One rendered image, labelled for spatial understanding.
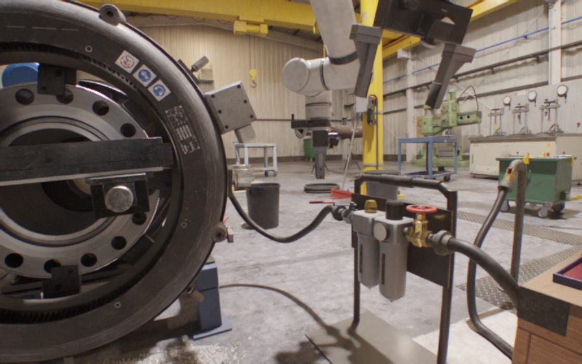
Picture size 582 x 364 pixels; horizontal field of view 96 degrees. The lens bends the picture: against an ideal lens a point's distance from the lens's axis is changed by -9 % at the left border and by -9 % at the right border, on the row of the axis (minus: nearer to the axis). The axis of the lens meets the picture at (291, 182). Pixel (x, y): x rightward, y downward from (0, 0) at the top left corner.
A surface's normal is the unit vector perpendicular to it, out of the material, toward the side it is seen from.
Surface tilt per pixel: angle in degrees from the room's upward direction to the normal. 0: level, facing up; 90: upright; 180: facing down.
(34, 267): 90
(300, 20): 90
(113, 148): 90
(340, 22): 133
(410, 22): 113
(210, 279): 90
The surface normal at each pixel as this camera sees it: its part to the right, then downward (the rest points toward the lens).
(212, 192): 0.68, 0.08
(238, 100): 0.45, 0.08
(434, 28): 0.05, 0.78
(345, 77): -0.28, 0.83
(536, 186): -0.86, 0.07
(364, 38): 0.11, 0.49
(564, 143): 0.18, 0.10
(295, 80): -0.49, 0.25
